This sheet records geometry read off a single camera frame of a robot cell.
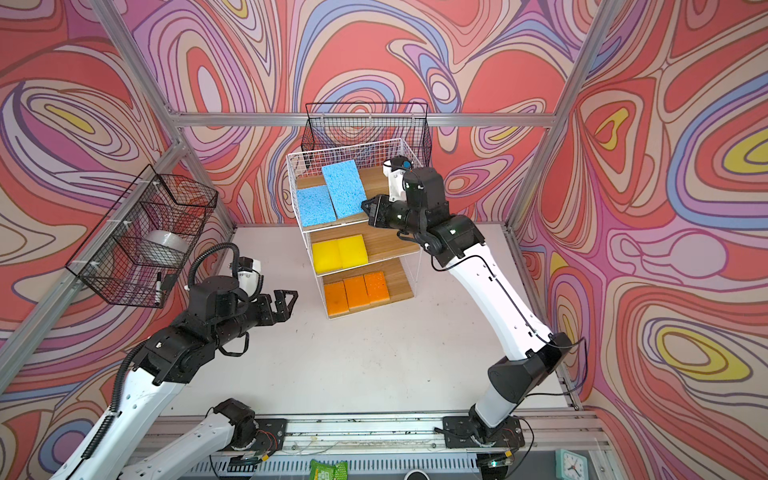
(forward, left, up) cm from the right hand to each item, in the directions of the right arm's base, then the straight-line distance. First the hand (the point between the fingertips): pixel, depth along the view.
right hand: (364, 212), depth 67 cm
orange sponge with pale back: (+1, +12, -37) cm, 39 cm away
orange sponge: (+2, +6, -37) cm, 38 cm away
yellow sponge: (-1, +11, -13) cm, 17 cm away
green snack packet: (-45, +12, -39) cm, 60 cm away
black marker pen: (-10, +52, -15) cm, 55 cm away
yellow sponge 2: (0, +4, -14) cm, 14 cm away
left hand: (-13, +19, -13) cm, 26 cm away
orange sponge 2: (+5, -1, -38) cm, 38 cm away
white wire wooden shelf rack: (-2, +2, -17) cm, 17 cm away
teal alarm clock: (-45, -45, -39) cm, 75 cm away
